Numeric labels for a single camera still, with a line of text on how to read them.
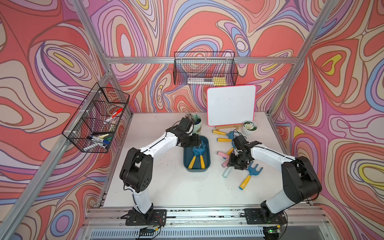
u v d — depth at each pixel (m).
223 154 0.92
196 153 0.96
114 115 0.77
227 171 0.87
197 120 0.99
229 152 0.95
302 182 0.45
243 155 0.69
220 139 1.02
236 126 1.05
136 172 0.47
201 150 0.97
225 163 0.91
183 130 0.71
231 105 0.99
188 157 0.93
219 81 0.82
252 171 0.87
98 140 0.69
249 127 0.99
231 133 1.05
